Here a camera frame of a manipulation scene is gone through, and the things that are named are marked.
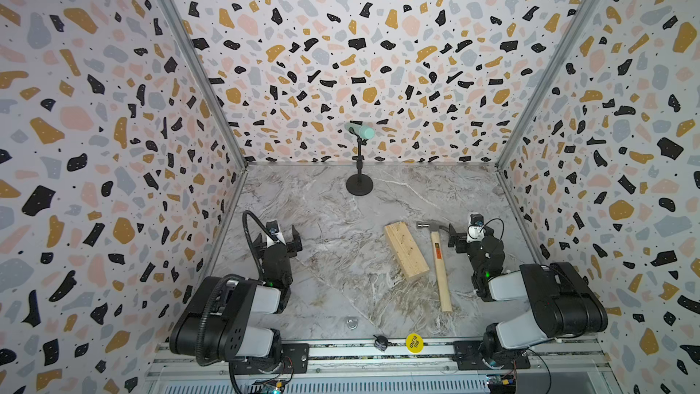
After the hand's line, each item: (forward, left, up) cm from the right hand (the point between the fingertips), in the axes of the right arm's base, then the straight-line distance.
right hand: (472, 224), depth 91 cm
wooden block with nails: (-7, +22, -6) cm, 24 cm away
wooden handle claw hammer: (-20, +11, -10) cm, 24 cm away
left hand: (-5, +62, +2) cm, 63 cm away
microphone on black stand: (+23, +39, -7) cm, 46 cm away
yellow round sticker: (-34, +21, -9) cm, 41 cm away
